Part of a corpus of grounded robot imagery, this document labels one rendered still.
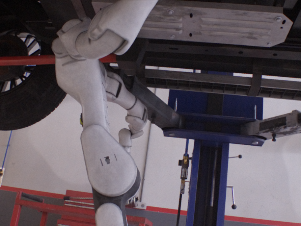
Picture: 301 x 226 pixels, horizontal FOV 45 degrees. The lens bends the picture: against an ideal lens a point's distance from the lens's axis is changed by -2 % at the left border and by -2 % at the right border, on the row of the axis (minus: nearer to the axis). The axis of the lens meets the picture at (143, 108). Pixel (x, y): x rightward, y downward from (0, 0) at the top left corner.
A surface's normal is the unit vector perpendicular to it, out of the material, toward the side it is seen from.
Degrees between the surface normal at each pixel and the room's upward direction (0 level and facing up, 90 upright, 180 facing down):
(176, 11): 180
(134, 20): 143
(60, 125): 90
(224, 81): 91
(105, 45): 169
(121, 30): 150
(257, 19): 180
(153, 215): 90
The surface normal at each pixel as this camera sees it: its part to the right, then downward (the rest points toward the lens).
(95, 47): -0.26, 0.87
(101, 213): -0.22, -0.36
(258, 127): -0.84, -0.29
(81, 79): -0.18, -0.11
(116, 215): 0.07, -0.37
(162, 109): 0.87, -0.05
